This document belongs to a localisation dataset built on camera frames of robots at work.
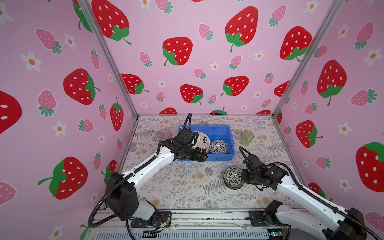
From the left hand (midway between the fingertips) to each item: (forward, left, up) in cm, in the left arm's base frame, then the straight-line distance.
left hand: (201, 155), depth 80 cm
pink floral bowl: (-8, -18, -12) cm, 23 cm away
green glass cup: (+22, -32, -12) cm, 40 cm away
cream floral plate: (+18, -1, -12) cm, 22 cm away
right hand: (-8, -22, -8) cm, 24 cm away
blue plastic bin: (+27, -16, -13) cm, 34 cm away
